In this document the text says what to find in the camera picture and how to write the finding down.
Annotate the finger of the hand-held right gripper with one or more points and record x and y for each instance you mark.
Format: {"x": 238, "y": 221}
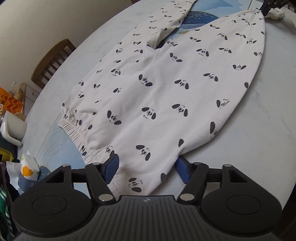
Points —
{"x": 270, "y": 4}

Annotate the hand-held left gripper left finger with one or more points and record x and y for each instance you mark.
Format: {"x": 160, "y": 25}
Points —
{"x": 112, "y": 166}

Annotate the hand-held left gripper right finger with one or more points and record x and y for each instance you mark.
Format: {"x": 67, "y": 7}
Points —
{"x": 183, "y": 171}

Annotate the white dog-print sweatshirt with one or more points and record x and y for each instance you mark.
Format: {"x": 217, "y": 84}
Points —
{"x": 173, "y": 92}

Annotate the white orange print tissue pack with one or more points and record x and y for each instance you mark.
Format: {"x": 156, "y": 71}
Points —
{"x": 29, "y": 168}

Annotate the clear plastic container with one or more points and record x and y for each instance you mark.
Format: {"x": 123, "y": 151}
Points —
{"x": 25, "y": 95}

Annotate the green striped cloth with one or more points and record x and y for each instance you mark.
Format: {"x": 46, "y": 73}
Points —
{"x": 4, "y": 208}

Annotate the wooden chair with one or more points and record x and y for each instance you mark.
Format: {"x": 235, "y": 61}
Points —
{"x": 53, "y": 62}

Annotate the orange snack packet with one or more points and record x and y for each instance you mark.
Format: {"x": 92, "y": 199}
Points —
{"x": 10, "y": 102}

